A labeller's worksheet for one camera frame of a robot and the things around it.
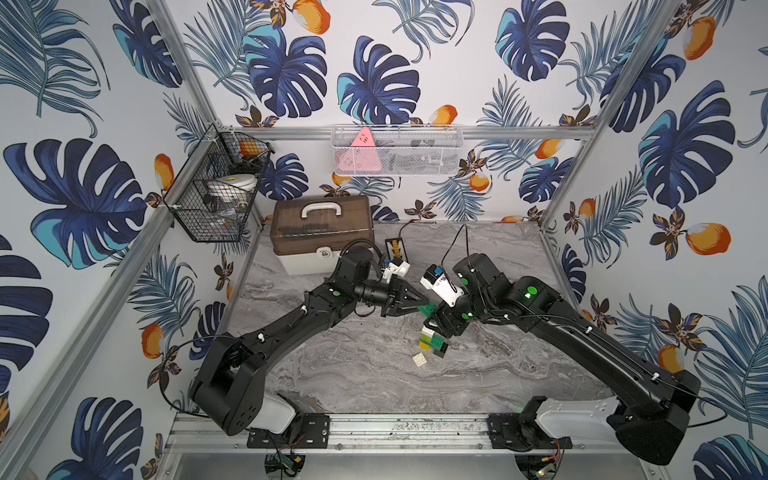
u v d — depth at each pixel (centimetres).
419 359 85
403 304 66
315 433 75
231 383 42
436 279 62
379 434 76
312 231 97
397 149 93
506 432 73
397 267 73
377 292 66
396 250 110
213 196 84
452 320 61
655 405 39
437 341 85
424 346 86
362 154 89
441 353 85
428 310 68
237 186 80
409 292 69
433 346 85
